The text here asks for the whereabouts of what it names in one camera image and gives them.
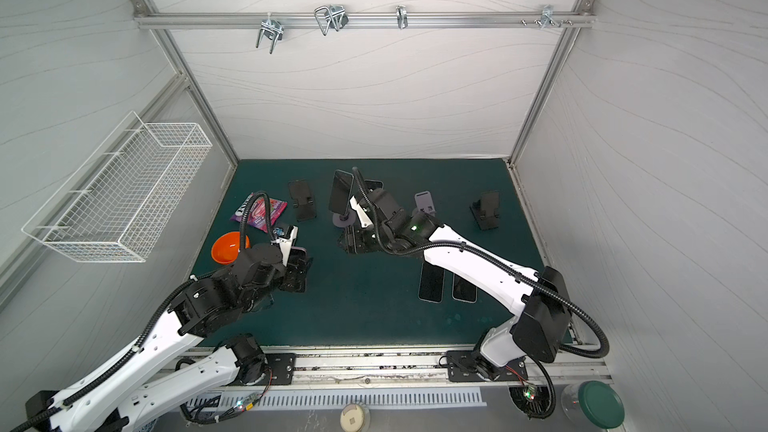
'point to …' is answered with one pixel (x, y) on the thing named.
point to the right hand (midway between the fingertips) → (348, 234)
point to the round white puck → (351, 418)
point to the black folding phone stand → (300, 192)
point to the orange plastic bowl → (226, 248)
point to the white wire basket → (116, 204)
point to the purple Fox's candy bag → (257, 215)
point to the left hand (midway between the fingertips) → (303, 251)
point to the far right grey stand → (424, 201)
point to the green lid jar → (595, 402)
